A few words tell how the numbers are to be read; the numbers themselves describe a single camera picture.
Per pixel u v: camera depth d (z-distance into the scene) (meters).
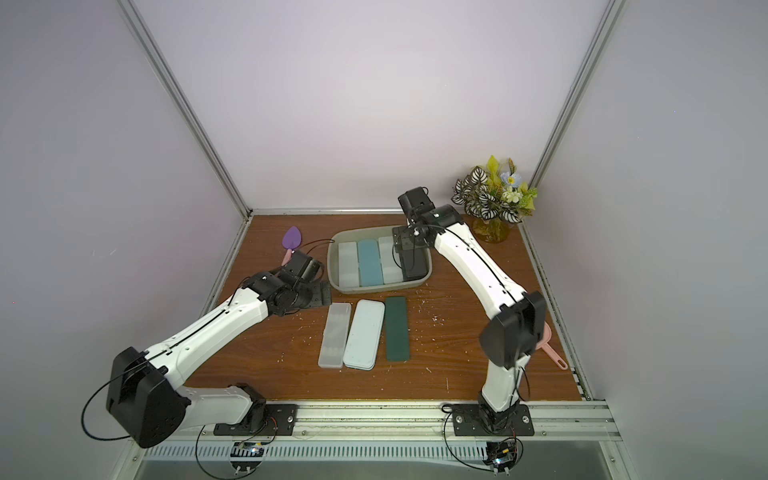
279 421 0.74
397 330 0.88
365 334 0.85
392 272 1.00
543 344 0.49
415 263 0.99
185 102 0.88
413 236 0.56
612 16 0.70
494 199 0.88
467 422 0.73
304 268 0.64
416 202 0.62
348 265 1.03
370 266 1.03
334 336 0.88
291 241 1.12
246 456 0.72
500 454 0.70
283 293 0.57
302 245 1.10
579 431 0.74
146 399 0.40
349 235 1.07
